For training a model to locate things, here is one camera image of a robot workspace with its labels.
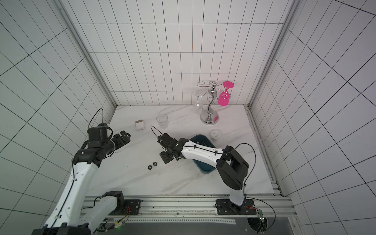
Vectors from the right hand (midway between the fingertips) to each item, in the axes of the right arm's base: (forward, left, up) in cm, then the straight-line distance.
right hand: (161, 157), depth 84 cm
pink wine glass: (+32, -36, +20) cm, 52 cm away
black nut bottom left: (-4, +8, -7) cm, 11 cm away
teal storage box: (-2, -25, -5) cm, 26 cm away
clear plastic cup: (+31, +6, -2) cm, 31 cm away
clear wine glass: (+34, -20, +10) cm, 41 cm away
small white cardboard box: (+28, +23, -6) cm, 37 cm away
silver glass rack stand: (+38, -29, -6) cm, 48 cm away
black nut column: (-1, +5, -6) cm, 8 cm away
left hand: (+3, +19, +12) cm, 23 cm away
